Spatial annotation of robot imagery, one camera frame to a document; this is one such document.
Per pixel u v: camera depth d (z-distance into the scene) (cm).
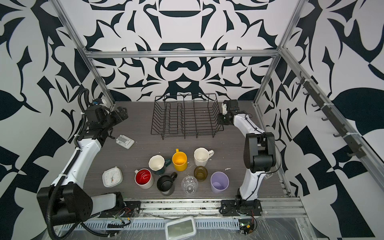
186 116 108
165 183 82
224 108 89
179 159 87
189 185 81
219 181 79
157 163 86
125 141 96
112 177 81
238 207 68
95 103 67
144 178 81
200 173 86
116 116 71
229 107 77
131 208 74
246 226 71
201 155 87
